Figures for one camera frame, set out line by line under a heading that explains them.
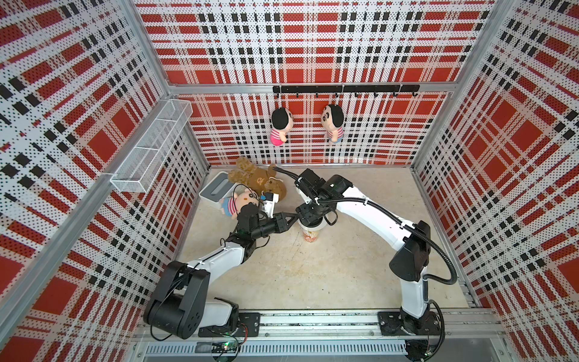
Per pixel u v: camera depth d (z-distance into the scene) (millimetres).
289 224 771
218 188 1069
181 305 421
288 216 788
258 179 1047
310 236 865
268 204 767
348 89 889
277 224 733
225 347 697
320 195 564
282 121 943
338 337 720
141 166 886
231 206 978
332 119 912
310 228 802
